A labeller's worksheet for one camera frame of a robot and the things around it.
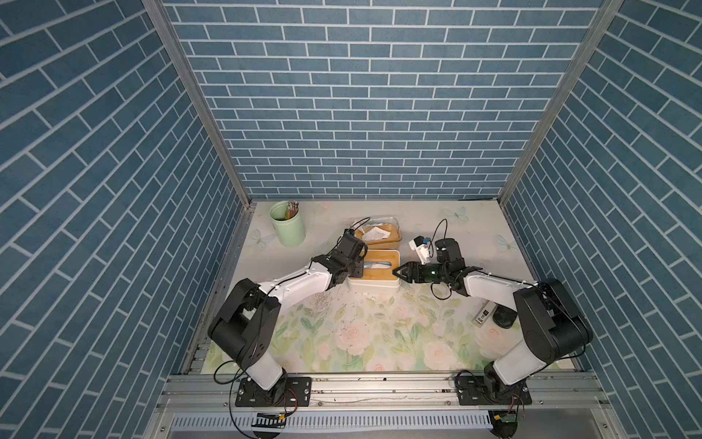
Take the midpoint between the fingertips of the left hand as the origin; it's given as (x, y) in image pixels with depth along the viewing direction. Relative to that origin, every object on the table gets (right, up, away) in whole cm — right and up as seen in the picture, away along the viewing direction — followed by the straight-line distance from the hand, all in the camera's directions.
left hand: (362, 264), depth 91 cm
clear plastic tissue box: (+10, +14, +11) cm, 20 cm away
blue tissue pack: (+5, +10, +5) cm, 13 cm away
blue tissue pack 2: (+5, 0, 0) cm, 5 cm away
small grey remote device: (+39, -14, -7) cm, 42 cm away
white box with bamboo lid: (+5, -3, -4) cm, 7 cm away
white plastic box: (+4, -7, -2) cm, 8 cm away
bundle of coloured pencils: (-24, +19, +3) cm, 31 cm away
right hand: (+13, -2, -2) cm, 14 cm away
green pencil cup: (-26, +11, +6) cm, 29 cm away
